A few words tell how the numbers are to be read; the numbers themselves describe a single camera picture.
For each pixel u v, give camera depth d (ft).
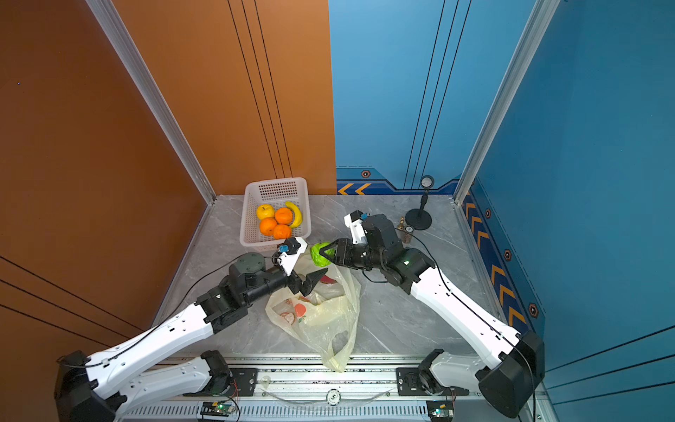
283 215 3.52
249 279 1.72
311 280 2.00
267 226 3.37
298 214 3.58
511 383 1.20
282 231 3.27
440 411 2.33
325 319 2.65
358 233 2.11
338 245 2.05
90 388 1.28
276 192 3.80
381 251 1.73
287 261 1.94
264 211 3.54
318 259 2.23
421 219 3.57
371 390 2.38
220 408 2.32
